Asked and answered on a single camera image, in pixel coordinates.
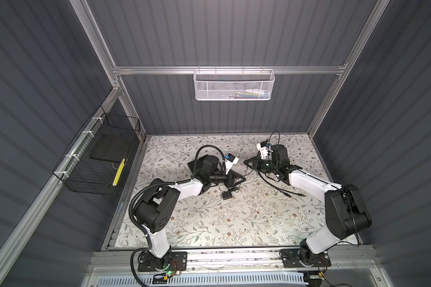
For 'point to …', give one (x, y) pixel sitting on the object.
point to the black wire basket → (96, 161)
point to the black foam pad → (111, 147)
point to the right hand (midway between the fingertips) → (246, 163)
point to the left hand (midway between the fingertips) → (243, 177)
